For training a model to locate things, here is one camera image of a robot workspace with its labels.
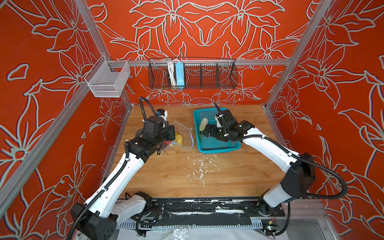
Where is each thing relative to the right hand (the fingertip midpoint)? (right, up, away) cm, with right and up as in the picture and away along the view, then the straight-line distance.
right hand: (206, 133), depth 81 cm
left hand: (-17, +4, -8) cm, 19 cm away
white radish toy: (+1, +5, +23) cm, 24 cm away
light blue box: (-15, +36, +9) cm, 40 cm away
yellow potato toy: (-16, -4, +7) cm, 18 cm away
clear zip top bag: (-13, -3, +8) cm, 16 cm away
